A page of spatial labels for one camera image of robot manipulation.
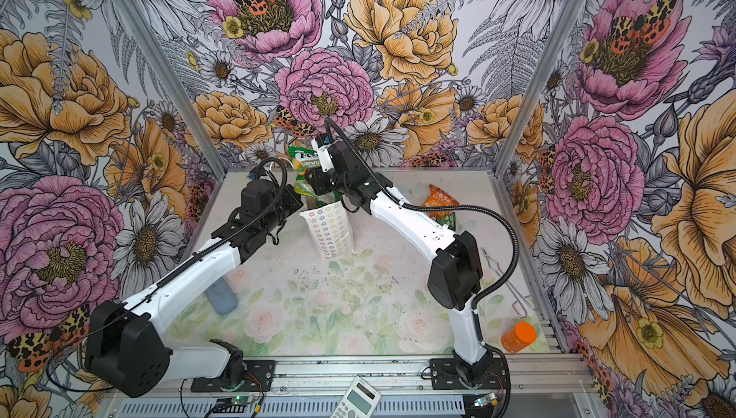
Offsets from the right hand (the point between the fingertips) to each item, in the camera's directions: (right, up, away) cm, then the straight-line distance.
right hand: (311, 182), depth 80 cm
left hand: (-3, -4, +2) cm, 5 cm away
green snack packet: (-1, +6, -3) cm, 7 cm away
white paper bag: (+5, -14, +2) cm, 15 cm away
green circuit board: (-18, -56, -8) cm, 59 cm away
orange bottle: (+53, -38, -9) cm, 66 cm away
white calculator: (+14, -53, -10) cm, 56 cm away
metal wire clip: (+60, -37, +5) cm, 71 cm away
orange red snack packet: (+40, -4, +25) cm, 48 cm away
